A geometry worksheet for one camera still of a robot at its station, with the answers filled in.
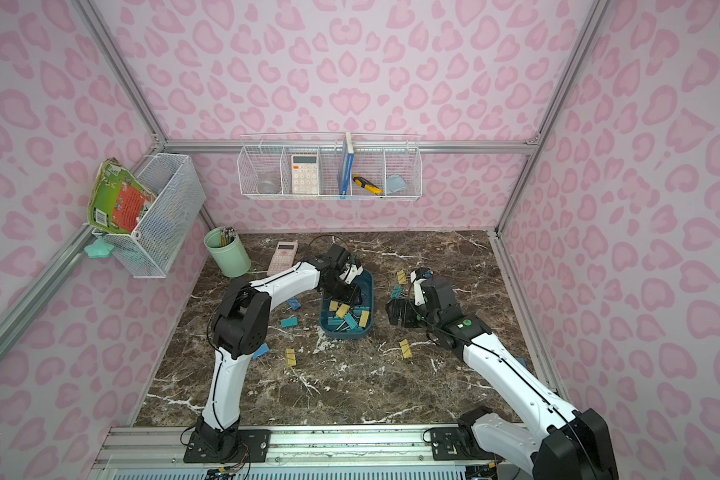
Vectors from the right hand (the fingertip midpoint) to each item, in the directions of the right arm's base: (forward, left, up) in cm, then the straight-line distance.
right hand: (399, 305), depth 81 cm
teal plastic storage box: (+3, +17, -14) cm, 22 cm away
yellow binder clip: (+18, -2, -15) cm, 24 cm away
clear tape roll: (+35, +41, +12) cm, 56 cm away
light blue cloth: (+42, 0, +8) cm, 43 cm away
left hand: (+12, +14, -13) cm, 23 cm away
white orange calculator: (+37, +29, +16) cm, 50 cm away
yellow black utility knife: (+39, +10, +11) cm, 41 cm away
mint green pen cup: (+21, +55, -1) cm, 59 cm away
